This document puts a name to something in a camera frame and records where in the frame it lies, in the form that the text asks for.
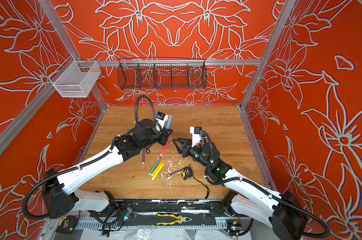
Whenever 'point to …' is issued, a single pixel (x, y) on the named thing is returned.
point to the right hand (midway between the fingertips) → (173, 139)
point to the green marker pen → (154, 166)
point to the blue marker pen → (169, 122)
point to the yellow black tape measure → (187, 173)
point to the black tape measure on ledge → (67, 225)
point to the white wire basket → (73, 78)
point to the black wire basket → (153, 73)
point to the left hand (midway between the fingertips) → (171, 128)
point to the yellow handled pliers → (181, 219)
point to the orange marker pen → (158, 167)
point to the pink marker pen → (164, 148)
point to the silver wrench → (190, 166)
